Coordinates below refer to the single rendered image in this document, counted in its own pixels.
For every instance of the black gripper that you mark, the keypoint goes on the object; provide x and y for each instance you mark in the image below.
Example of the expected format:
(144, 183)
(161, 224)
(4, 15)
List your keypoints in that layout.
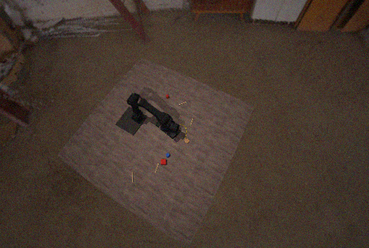
(170, 133)

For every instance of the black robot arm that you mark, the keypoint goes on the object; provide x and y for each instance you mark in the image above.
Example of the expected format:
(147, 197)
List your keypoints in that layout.
(163, 118)

